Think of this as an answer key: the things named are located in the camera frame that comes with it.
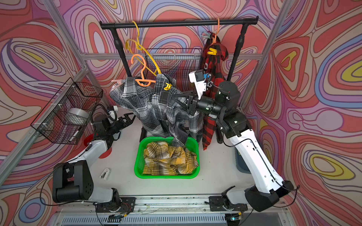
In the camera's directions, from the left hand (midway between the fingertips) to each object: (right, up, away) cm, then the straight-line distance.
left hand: (134, 116), depth 84 cm
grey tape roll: (-24, 0, -14) cm, 28 cm away
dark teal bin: (+64, -29, -3) cm, 70 cm away
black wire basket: (-31, -1, -12) cm, 33 cm away
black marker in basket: (-26, -10, -12) cm, 31 cm away
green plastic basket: (+35, -18, +4) cm, 40 cm away
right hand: (+26, +5, -32) cm, 41 cm away
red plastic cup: (-28, -14, +2) cm, 31 cm away
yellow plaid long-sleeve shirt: (+17, -25, -3) cm, 31 cm away
